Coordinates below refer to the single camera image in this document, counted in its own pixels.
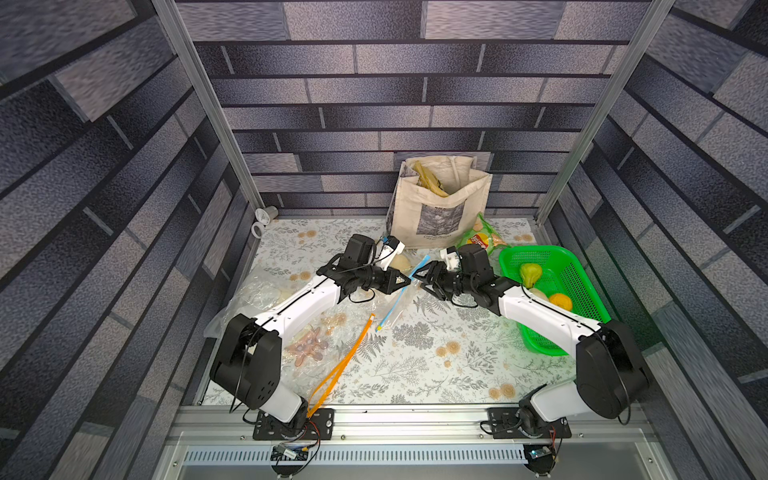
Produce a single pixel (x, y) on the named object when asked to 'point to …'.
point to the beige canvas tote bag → (420, 219)
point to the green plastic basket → (562, 273)
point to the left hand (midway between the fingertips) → (410, 280)
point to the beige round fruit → (538, 293)
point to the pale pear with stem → (401, 261)
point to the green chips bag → (484, 236)
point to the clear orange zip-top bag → (307, 349)
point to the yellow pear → (561, 300)
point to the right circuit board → (539, 458)
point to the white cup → (264, 216)
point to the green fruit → (530, 273)
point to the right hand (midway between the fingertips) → (411, 277)
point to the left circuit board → (289, 452)
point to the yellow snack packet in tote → (429, 179)
